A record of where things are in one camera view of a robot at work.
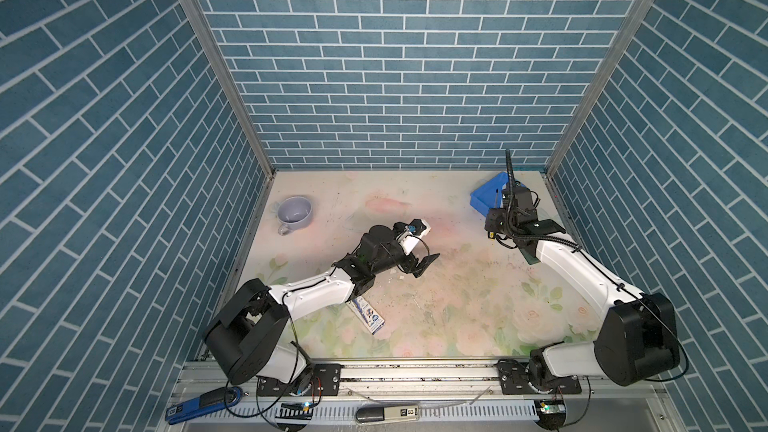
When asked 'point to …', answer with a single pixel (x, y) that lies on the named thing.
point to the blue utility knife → (219, 399)
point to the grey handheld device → (371, 414)
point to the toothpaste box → (367, 315)
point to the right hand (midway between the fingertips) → (495, 216)
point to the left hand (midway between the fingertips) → (433, 244)
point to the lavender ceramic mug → (293, 213)
